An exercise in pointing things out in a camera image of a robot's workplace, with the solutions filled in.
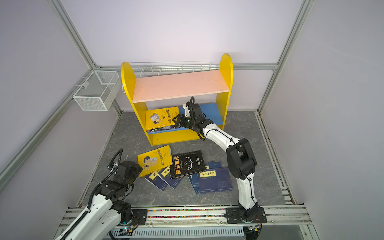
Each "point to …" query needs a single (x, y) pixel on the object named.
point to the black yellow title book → (185, 164)
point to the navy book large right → (217, 180)
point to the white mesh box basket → (100, 92)
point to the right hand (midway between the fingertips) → (174, 120)
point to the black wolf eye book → (163, 128)
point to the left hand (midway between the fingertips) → (136, 171)
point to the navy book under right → (194, 178)
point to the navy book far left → (156, 180)
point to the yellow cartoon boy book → (155, 160)
